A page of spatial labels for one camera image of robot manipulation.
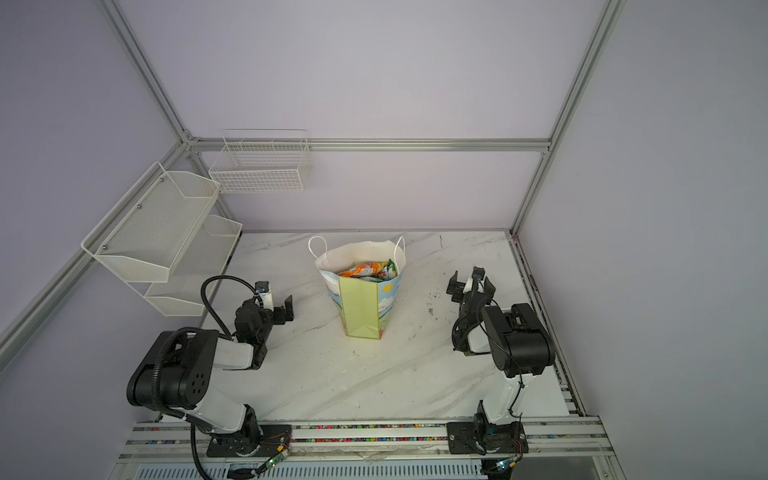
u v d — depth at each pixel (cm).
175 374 46
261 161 96
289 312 88
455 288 86
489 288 86
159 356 49
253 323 73
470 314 72
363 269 82
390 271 89
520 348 49
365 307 81
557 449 74
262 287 81
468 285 84
